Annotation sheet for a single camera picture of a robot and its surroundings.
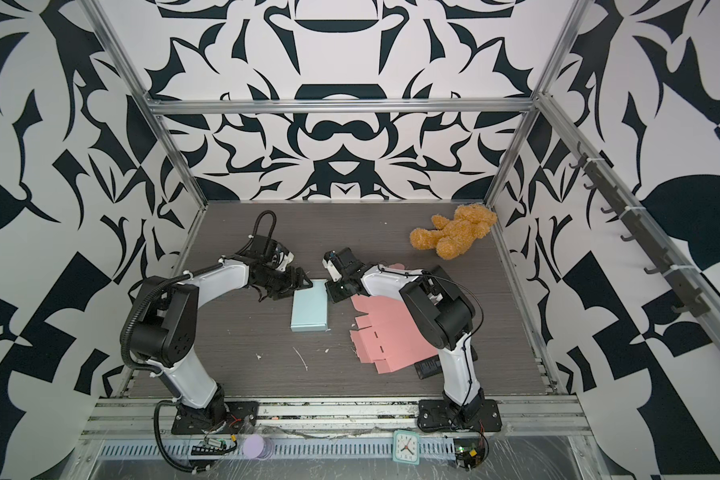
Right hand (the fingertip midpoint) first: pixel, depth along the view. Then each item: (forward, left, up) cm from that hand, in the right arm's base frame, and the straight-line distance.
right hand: (329, 290), depth 95 cm
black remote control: (-23, -28, -1) cm, 36 cm away
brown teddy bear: (+13, -40, +8) cm, 43 cm away
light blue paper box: (-7, +5, +2) cm, 9 cm away
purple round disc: (-41, +12, +9) cm, 43 cm away
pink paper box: (-14, -18, -1) cm, 23 cm away
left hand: (0, +7, +4) cm, 8 cm away
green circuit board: (-42, -35, -4) cm, 55 cm away
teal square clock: (-41, -20, +1) cm, 45 cm away
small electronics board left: (-40, +26, -3) cm, 48 cm away
